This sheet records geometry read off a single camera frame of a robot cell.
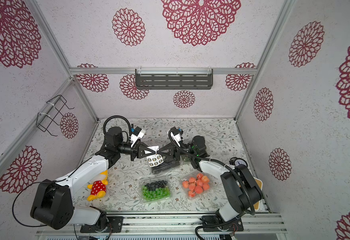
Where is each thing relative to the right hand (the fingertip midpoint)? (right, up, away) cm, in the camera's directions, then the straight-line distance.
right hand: (157, 154), depth 68 cm
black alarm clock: (+46, -8, +24) cm, 52 cm away
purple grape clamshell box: (+13, -2, -1) cm, 13 cm away
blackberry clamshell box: (+2, -10, +17) cm, 20 cm away
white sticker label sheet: (-1, -3, +2) cm, 3 cm away
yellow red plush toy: (-33, -19, +11) cm, 40 cm away
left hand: (-2, 0, +1) cm, 2 cm away
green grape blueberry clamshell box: (-3, -21, +12) cm, 25 cm away
